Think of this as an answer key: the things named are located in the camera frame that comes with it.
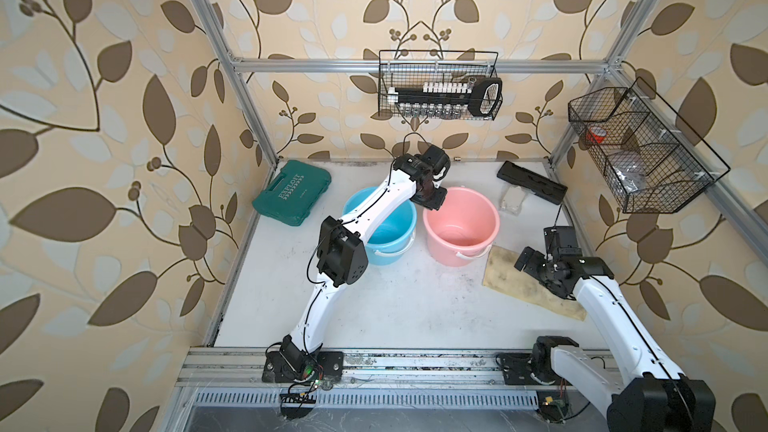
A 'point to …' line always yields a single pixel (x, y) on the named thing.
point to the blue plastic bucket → (393, 240)
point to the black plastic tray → (532, 182)
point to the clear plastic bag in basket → (631, 175)
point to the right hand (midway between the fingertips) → (533, 271)
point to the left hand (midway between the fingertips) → (430, 197)
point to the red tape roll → (596, 134)
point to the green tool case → (293, 192)
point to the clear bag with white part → (513, 199)
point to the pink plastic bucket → (462, 230)
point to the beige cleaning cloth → (501, 274)
